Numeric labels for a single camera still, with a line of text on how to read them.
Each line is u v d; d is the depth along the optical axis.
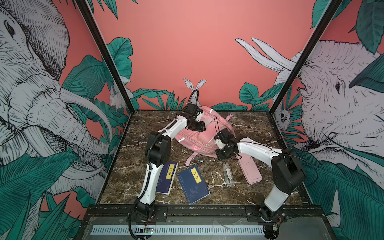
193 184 0.85
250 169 0.87
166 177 0.84
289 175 0.47
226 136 0.73
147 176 0.61
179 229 0.70
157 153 0.59
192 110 0.82
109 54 0.89
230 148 0.66
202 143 0.96
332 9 0.70
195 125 0.87
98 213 0.75
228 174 0.86
